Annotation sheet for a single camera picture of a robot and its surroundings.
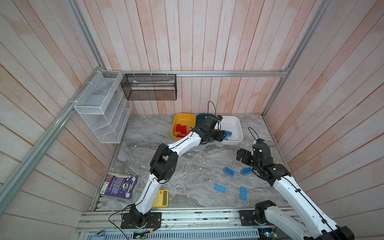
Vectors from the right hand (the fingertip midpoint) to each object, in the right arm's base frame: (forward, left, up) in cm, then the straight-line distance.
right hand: (243, 153), depth 82 cm
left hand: (+14, +10, -2) cm, 17 cm away
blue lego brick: (+24, +3, -13) cm, 27 cm away
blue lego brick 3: (-15, +13, -14) cm, 24 cm away
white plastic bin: (+35, -2, -14) cm, 38 cm away
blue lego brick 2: (-6, +7, -12) cm, 15 cm away
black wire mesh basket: (+32, +55, +22) cm, 67 cm away
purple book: (-16, +69, -10) cm, 72 cm away
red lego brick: (+26, +37, -11) cm, 47 cm away
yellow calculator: (-22, +45, -11) cm, 52 cm away
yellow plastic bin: (+32, +37, -12) cm, 51 cm away
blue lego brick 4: (-18, +1, -12) cm, 22 cm away
